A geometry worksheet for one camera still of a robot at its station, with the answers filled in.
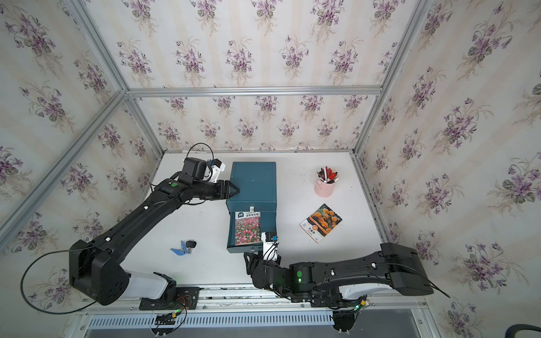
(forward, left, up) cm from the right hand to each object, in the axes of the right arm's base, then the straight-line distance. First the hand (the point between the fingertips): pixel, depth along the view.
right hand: (250, 258), depth 72 cm
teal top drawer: (+16, -6, +5) cm, 18 cm away
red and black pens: (+39, -33, -2) cm, 51 cm away
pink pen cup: (+34, -31, -6) cm, 47 cm away
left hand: (+21, +7, +9) cm, 24 cm away
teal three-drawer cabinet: (+25, -1, +11) cm, 28 cm away
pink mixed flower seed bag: (+13, +2, -3) cm, 13 cm away
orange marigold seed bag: (+20, -29, -12) cm, 37 cm away
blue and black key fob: (+6, +28, -9) cm, 30 cm away
